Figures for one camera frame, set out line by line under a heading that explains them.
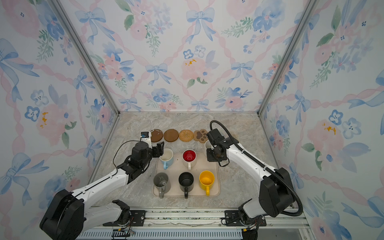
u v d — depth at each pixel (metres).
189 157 0.93
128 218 0.71
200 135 1.07
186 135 1.06
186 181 0.85
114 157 0.98
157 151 0.75
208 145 0.86
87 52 0.87
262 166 0.46
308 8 0.69
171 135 1.07
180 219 0.76
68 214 0.40
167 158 0.93
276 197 0.42
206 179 0.85
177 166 0.91
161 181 0.84
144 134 0.73
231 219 0.73
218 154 0.65
